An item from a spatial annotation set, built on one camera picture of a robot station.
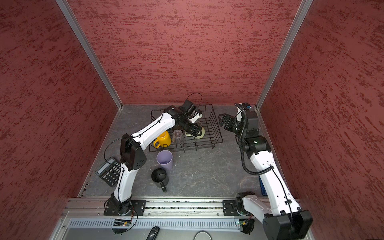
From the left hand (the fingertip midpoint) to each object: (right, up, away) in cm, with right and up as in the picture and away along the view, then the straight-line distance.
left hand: (194, 132), depth 86 cm
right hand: (+16, +7, -12) cm, 21 cm away
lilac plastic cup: (-17, -15, -3) cm, 23 cm away
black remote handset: (-18, -42, -22) cm, 51 cm away
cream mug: (+3, -2, -2) cm, 4 cm away
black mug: (-20, -25, -3) cm, 32 cm away
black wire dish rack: (+12, -5, +14) cm, 19 cm away
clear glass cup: (-10, -3, +4) cm, 12 cm away
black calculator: (-49, -22, -2) cm, 54 cm away
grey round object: (+4, -45, -19) cm, 50 cm away
